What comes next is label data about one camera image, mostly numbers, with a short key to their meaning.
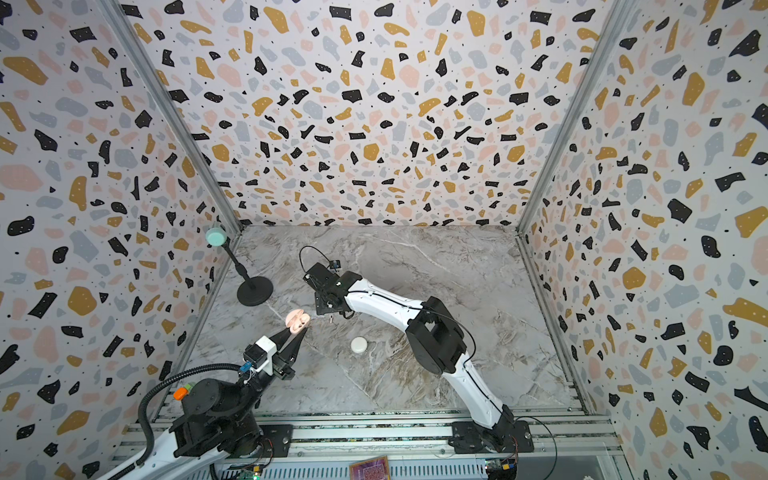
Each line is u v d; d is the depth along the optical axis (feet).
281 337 2.01
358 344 2.94
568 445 2.46
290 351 1.97
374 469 2.27
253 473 2.30
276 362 1.83
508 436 2.17
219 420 1.73
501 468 2.35
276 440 2.40
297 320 2.06
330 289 2.20
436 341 1.78
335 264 2.74
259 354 1.69
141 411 1.48
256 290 3.31
